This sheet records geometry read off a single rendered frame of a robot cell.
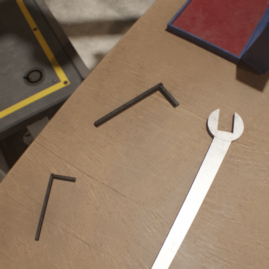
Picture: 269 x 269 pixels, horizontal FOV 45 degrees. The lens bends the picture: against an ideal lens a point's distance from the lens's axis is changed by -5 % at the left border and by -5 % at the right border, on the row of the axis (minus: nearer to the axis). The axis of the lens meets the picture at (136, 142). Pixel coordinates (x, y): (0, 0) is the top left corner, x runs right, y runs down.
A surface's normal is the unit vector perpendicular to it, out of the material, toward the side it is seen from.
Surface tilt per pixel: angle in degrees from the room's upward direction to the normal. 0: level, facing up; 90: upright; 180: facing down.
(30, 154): 0
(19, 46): 0
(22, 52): 0
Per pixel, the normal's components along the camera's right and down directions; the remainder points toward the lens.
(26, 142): 0.58, 0.73
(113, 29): 0.00, -0.43
